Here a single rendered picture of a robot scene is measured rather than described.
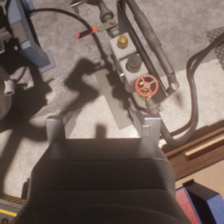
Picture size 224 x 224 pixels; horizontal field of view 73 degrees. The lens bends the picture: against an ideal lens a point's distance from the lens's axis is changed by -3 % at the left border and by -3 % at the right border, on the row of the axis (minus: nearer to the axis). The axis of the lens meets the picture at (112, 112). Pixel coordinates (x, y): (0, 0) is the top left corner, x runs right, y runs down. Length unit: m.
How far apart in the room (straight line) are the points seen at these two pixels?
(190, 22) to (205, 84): 0.44
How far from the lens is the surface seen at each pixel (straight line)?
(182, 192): 0.56
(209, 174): 0.58
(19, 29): 1.08
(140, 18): 0.52
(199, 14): 1.37
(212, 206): 0.47
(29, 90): 1.21
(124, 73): 0.56
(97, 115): 1.00
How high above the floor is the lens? 0.98
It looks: 81 degrees down
